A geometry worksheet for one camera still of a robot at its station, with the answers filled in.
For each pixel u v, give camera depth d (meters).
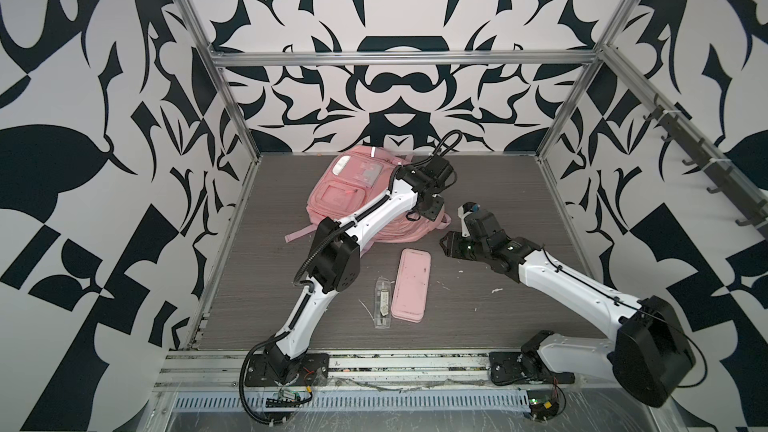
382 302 0.83
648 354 0.40
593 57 0.92
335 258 0.54
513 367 0.74
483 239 0.64
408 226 0.95
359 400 0.71
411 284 0.85
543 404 0.71
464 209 0.78
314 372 0.73
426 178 0.66
